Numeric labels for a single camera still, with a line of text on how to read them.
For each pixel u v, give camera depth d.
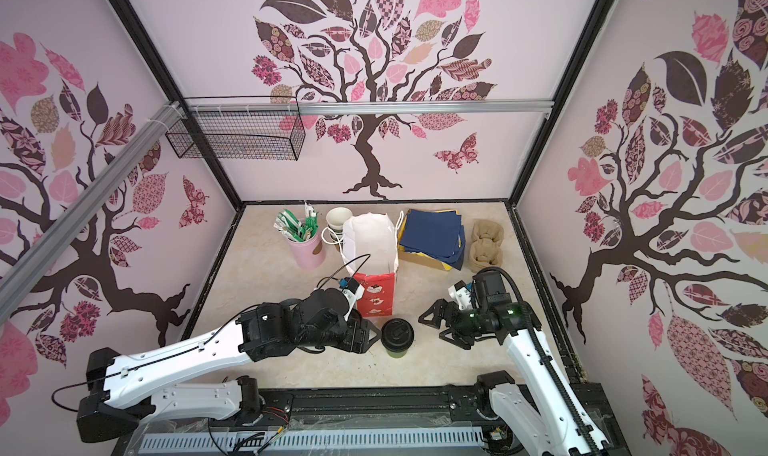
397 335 0.74
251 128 0.95
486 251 0.98
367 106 0.94
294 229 0.94
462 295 0.71
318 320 0.49
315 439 0.70
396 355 0.81
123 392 0.39
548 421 0.41
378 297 0.79
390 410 0.75
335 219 0.97
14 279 0.50
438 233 1.08
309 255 0.95
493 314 0.54
